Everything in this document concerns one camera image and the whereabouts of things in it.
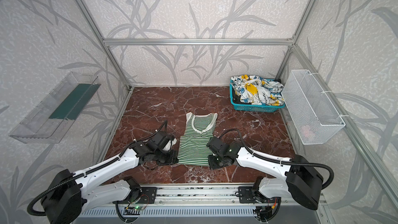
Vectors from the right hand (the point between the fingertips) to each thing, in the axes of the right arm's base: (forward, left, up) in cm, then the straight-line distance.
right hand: (210, 160), depth 80 cm
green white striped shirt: (+7, +9, -3) cm, 12 cm away
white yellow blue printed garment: (+43, -32, +7) cm, 54 cm away
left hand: (+1, +15, +2) cm, 15 cm away
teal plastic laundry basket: (+34, -29, 0) cm, 44 cm away
